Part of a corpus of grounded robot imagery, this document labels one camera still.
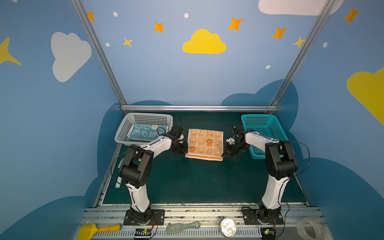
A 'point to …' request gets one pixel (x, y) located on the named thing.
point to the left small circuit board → (143, 232)
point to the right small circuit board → (268, 233)
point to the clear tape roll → (309, 229)
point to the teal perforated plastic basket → (265, 125)
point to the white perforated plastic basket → (122, 136)
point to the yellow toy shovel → (87, 232)
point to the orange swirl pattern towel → (205, 144)
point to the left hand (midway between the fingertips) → (187, 150)
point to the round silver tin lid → (227, 227)
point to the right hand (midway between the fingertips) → (223, 154)
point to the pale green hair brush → (176, 228)
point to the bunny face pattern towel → (147, 131)
